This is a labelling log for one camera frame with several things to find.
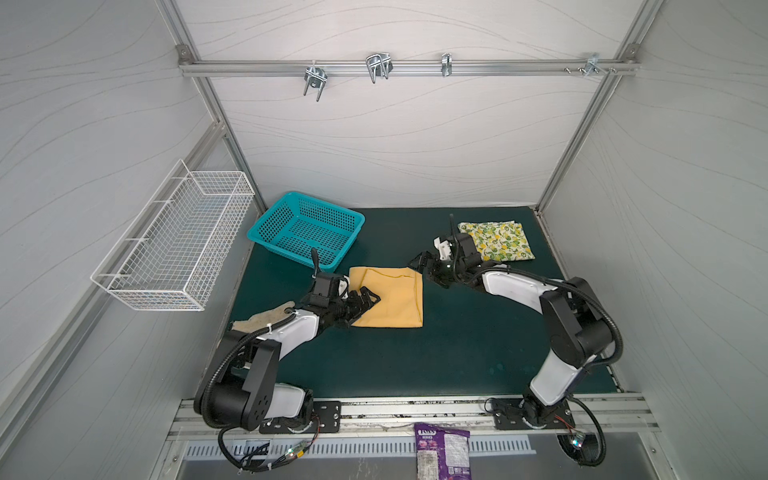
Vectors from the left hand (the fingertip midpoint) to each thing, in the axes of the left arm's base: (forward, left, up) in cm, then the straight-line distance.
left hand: (375, 301), depth 88 cm
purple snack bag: (-36, -17, -2) cm, 40 cm away
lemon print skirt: (+28, -44, -4) cm, 52 cm away
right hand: (+11, -13, +5) cm, 18 cm away
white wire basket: (-3, +46, +25) cm, 52 cm away
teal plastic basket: (+35, +33, -5) cm, 48 cm away
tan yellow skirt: (+6, -7, -4) cm, 11 cm away
